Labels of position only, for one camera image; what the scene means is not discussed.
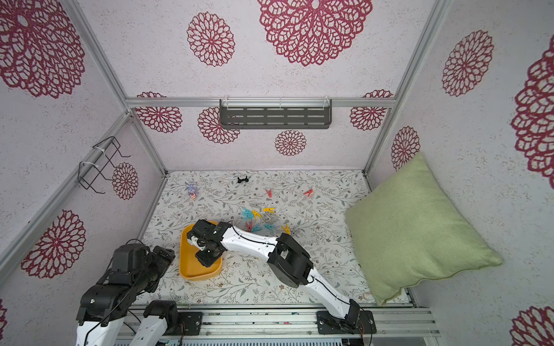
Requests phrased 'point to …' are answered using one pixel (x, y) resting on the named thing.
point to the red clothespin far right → (309, 192)
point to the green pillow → (409, 228)
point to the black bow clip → (239, 180)
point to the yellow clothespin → (269, 210)
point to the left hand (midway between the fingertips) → (170, 260)
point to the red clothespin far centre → (270, 193)
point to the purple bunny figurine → (192, 192)
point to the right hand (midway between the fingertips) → (201, 259)
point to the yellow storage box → (190, 268)
